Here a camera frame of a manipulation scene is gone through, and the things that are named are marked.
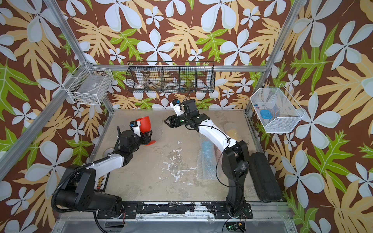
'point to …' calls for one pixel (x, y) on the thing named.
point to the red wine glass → (145, 126)
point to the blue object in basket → (265, 114)
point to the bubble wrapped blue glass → (206, 169)
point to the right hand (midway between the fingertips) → (168, 119)
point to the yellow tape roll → (108, 152)
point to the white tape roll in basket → (171, 84)
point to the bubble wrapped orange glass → (219, 154)
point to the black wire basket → (172, 76)
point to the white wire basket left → (88, 84)
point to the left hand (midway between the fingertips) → (149, 129)
